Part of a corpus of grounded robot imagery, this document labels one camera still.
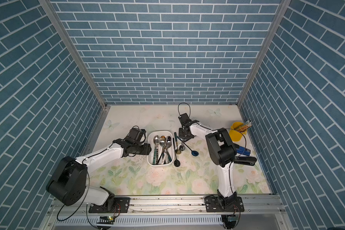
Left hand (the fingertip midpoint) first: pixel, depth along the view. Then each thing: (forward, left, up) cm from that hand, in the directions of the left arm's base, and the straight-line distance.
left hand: (151, 149), depth 89 cm
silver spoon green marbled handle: (+8, -2, -3) cm, 9 cm away
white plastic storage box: (+10, +1, +1) cm, 10 cm away
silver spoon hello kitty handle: (+6, -11, -3) cm, 13 cm away
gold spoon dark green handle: (+7, -7, -2) cm, 10 cm away
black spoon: (-7, -16, -3) cm, 18 cm away
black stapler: (-7, -57, +2) cm, 58 cm away
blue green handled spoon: (-1, -27, -3) cm, 28 cm away
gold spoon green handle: (0, -17, -2) cm, 17 cm away
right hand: (+13, -21, -4) cm, 25 cm away
